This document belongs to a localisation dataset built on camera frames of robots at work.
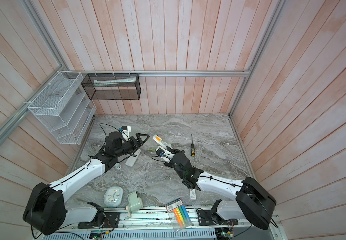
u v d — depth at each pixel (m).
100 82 0.89
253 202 0.42
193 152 0.95
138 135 0.73
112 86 1.05
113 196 0.78
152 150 0.99
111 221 0.73
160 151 0.67
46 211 0.40
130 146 0.73
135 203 0.75
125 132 0.76
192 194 0.81
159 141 0.81
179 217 0.74
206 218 0.73
